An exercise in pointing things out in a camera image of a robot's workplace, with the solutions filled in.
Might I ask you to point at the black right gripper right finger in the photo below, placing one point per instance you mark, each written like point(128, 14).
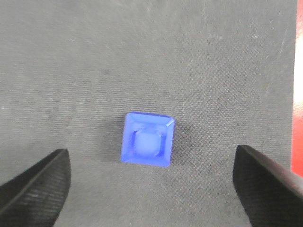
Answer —
point(270, 194)

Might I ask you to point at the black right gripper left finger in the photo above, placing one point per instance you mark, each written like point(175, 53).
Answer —
point(38, 194)

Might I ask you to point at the small blue plastic box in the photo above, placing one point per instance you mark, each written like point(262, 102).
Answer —
point(148, 142)

